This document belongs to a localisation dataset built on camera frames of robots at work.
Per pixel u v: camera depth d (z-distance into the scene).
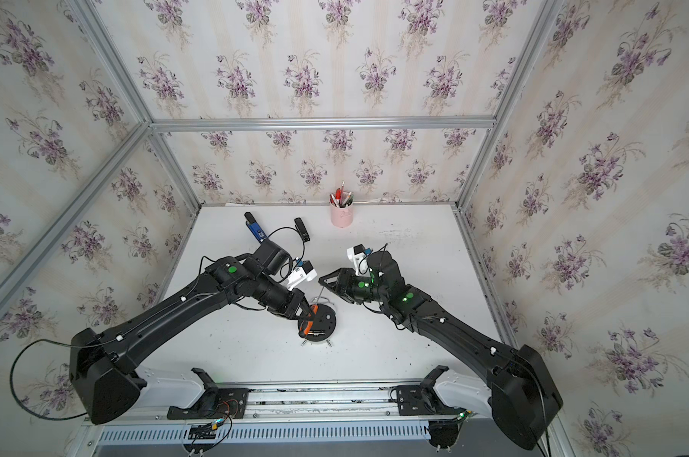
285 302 0.63
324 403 0.75
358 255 0.72
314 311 0.69
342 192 1.08
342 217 1.09
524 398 0.39
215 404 0.69
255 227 1.11
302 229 1.08
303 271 0.68
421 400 0.66
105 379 0.38
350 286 0.66
